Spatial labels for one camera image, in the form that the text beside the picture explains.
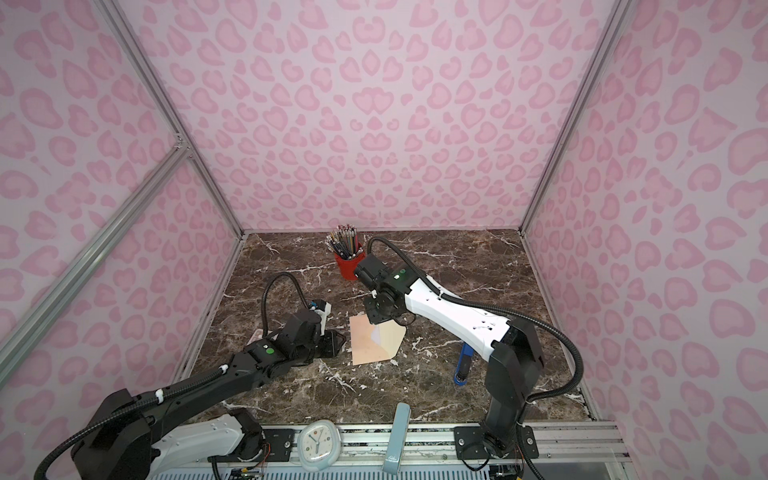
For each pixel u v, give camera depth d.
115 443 0.40
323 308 0.77
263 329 0.64
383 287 0.57
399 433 0.74
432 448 0.74
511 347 0.45
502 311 0.42
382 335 0.94
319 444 0.72
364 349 0.89
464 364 0.83
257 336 0.92
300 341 0.62
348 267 1.01
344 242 0.98
